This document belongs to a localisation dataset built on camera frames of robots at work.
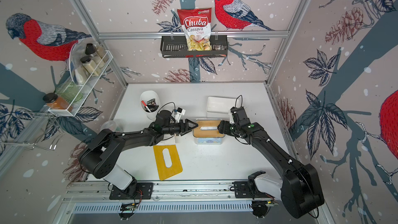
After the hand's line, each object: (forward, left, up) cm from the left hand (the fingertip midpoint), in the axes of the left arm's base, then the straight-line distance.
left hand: (197, 125), depth 82 cm
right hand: (+1, -14, -2) cm, 14 cm away
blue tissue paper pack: (-5, -7, -8) cm, 12 cm away
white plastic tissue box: (+23, -15, -13) cm, 30 cm away
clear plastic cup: (+3, +51, -5) cm, 51 cm away
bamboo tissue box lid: (+1, -5, -6) cm, 8 cm away
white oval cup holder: (+20, +32, +1) cm, 37 cm away
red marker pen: (+16, +33, -4) cm, 37 cm away
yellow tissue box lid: (-18, +11, -14) cm, 25 cm away
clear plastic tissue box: (-5, -9, -14) cm, 17 cm away
